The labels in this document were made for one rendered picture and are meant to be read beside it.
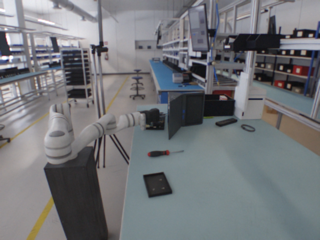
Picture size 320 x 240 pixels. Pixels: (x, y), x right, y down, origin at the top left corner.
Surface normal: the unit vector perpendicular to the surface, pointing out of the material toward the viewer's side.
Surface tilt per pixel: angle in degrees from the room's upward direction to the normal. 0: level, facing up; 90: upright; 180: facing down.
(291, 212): 0
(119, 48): 90
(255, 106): 90
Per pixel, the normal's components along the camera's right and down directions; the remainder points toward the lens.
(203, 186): 0.00, -0.94
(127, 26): 0.07, 0.35
